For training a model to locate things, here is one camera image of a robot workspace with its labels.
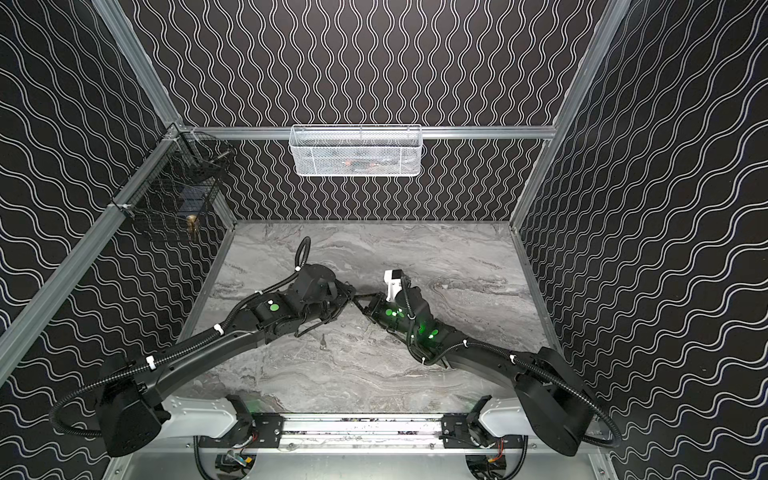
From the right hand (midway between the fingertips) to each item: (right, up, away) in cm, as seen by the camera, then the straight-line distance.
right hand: (350, 301), depth 76 cm
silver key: (-10, -15, +14) cm, 23 cm away
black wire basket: (-56, +34, +17) cm, 68 cm away
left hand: (+4, +2, -2) cm, 5 cm away
